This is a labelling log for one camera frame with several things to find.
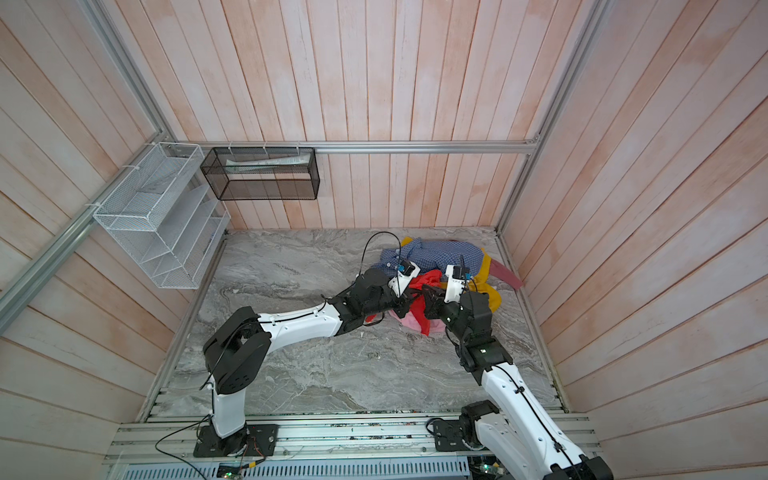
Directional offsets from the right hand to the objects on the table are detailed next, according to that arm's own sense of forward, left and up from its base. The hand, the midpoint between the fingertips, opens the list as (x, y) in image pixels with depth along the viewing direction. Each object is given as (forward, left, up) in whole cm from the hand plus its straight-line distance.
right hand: (424, 285), depth 78 cm
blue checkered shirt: (+15, -4, -5) cm, 16 cm away
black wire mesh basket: (+44, +55, +5) cm, 70 cm away
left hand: (0, 0, -5) cm, 5 cm away
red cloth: (-1, +2, +2) cm, 3 cm away
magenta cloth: (+21, -32, -22) cm, 44 cm away
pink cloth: (-2, -5, -20) cm, 21 cm away
